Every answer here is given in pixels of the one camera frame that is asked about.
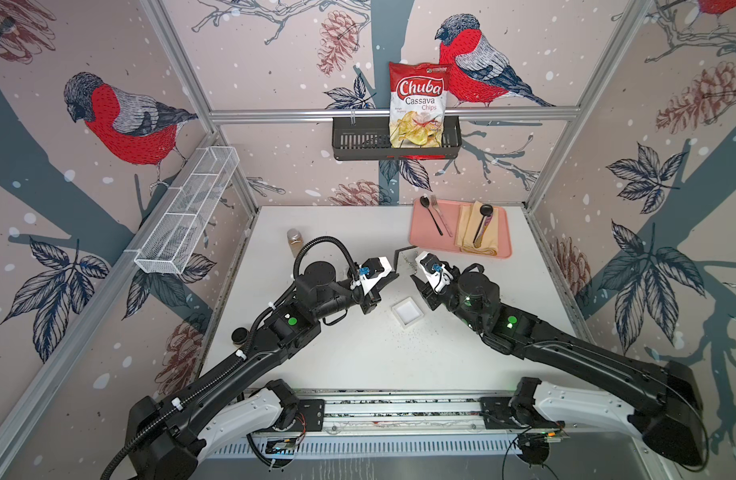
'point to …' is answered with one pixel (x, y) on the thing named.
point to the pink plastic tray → (433, 222)
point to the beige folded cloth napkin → (468, 219)
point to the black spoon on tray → (424, 200)
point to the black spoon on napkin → (486, 210)
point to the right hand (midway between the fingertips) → (419, 264)
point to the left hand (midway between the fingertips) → (398, 268)
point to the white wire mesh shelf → (173, 242)
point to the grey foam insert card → (406, 262)
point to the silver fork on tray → (434, 201)
